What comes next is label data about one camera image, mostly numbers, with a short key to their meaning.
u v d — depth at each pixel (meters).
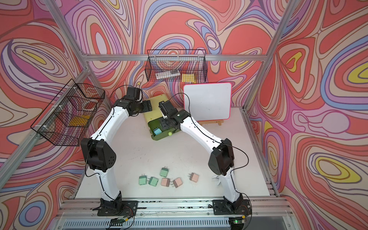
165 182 0.80
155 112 0.88
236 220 0.72
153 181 0.80
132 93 0.69
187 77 0.91
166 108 0.63
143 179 0.83
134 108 0.68
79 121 0.72
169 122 0.61
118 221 0.70
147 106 0.81
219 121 1.05
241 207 0.69
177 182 0.80
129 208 0.72
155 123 0.87
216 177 0.82
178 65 0.96
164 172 0.85
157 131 0.85
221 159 0.49
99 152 0.50
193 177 0.82
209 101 1.06
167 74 0.88
